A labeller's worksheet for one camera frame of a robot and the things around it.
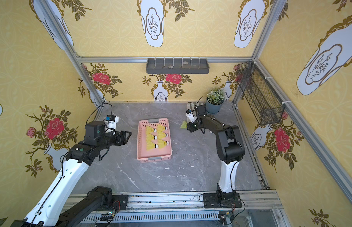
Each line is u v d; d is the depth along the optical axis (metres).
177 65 0.92
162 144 0.92
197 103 1.21
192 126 0.90
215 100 1.03
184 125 1.01
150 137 0.95
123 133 0.66
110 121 0.64
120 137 0.65
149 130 0.99
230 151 0.52
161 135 0.96
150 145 0.92
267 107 0.82
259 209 0.79
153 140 0.97
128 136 0.73
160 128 1.00
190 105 1.18
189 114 0.92
